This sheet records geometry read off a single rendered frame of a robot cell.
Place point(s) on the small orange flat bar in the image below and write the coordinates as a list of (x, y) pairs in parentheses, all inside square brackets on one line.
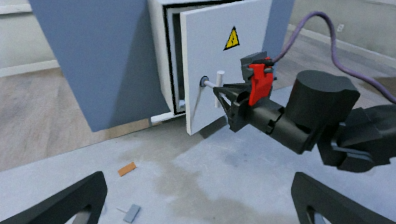
[(122, 171)]

